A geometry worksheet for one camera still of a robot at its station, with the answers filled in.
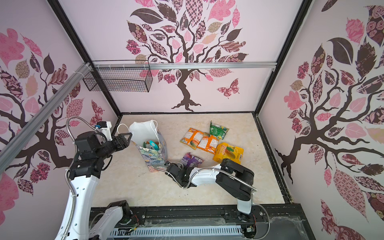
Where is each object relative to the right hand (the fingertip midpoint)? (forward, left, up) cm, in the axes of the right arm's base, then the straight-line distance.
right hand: (180, 169), depth 89 cm
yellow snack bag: (+10, -28, +4) cm, 30 cm away
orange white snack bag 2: (+22, -8, +2) cm, 23 cm away
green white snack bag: (+13, +22, +8) cm, 27 cm away
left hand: (+5, +23, +27) cm, 36 cm away
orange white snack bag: (+16, -19, +2) cm, 25 cm away
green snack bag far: (+27, -26, +3) cm, 37 cm away
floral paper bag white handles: (+16, +20, +18) cm, 31 cm away
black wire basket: (+50, +40, +34) cm, 72 cm away
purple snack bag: (+4, -7, +3) cm, 8 cm away
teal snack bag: (+6, +13, +18) cm, 23 cm away
